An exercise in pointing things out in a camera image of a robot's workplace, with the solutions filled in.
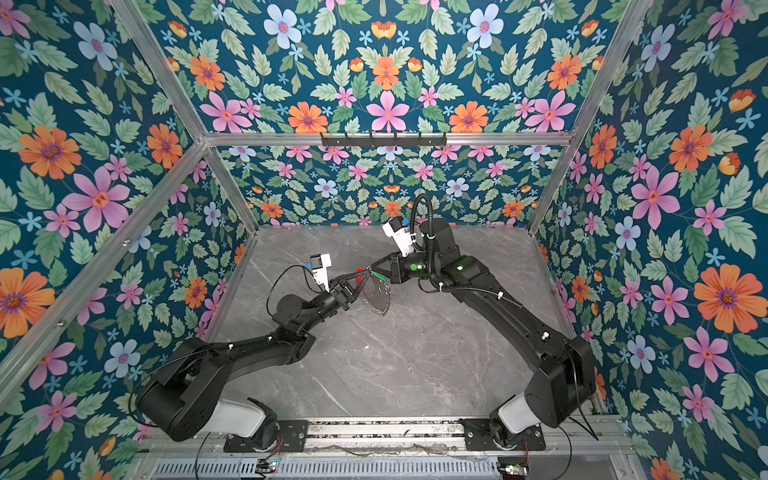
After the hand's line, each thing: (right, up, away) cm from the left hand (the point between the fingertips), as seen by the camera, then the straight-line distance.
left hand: (370, 271), depth 69 cm
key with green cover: (+2, -1, +2) cm, 3 cm away
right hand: (+1, +2, +2) cm, 2 cm away
